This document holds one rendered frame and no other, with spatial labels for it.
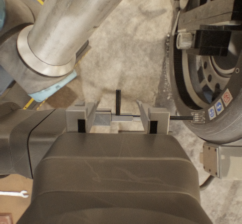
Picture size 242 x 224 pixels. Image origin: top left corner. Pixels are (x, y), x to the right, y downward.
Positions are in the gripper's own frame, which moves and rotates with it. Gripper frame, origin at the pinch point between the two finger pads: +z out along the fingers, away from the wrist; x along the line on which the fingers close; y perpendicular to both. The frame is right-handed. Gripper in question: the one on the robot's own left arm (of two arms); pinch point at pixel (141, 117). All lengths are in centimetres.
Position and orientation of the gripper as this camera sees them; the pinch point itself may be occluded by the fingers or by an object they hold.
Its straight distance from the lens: 17.1
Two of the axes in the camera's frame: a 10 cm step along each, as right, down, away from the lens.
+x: 0.1, 2.7, -9.6
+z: 10.0, 0.2, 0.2
